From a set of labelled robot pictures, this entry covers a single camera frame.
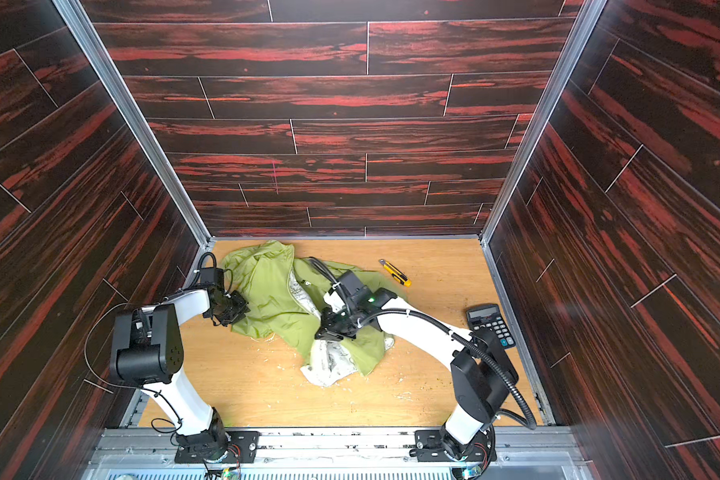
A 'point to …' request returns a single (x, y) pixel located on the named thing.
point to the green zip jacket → (286, 298)
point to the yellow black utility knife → (395, 273)
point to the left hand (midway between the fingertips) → (250, 308)
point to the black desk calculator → (490, 317)
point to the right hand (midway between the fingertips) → (318, 333)
